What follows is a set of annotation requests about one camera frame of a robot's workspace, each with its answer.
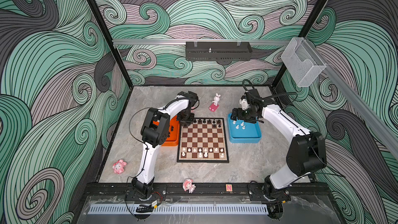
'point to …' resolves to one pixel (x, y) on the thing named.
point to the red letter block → (228, 187)
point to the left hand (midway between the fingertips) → (186, 124)
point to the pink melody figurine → (187, 185)
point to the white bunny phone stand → (214, 106)
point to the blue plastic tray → (240, 131)
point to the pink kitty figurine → (118, 167)
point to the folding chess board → (204, 141)
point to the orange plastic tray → (172, 139)
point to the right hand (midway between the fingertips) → (238, 117)
